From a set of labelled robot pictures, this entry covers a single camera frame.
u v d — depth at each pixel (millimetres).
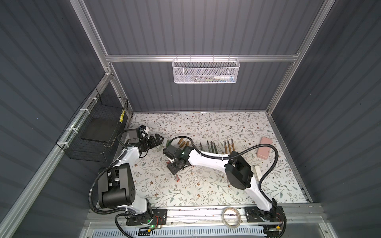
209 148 989
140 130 755
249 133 1082
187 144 1020
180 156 652
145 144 780
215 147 993
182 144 1016
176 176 870
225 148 993
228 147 994
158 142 826
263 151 942
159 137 846
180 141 1026
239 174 538
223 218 721
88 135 709
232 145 1012
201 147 993
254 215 723
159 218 722
